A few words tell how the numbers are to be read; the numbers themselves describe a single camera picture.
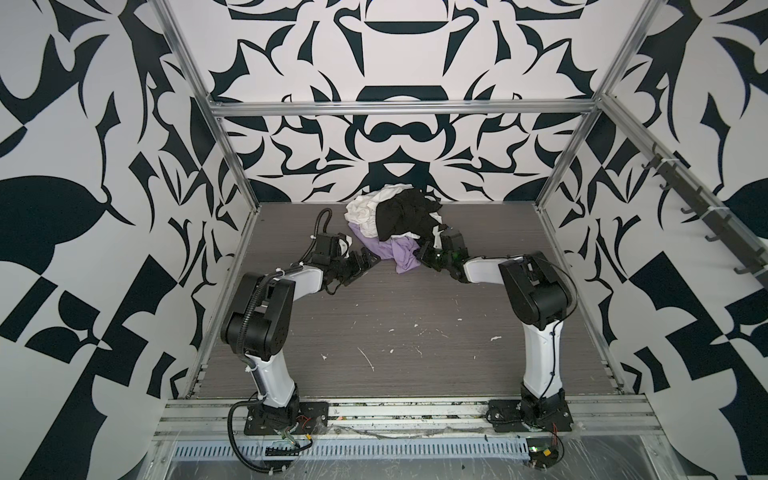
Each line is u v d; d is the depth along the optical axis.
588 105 0.92
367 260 0.87
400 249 1.02
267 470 0.67
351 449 0.71
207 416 0.76
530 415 0.66
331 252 0.78
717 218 0.59
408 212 1.07
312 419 0.74
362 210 1.08
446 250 0.86
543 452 0.71
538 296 0.57
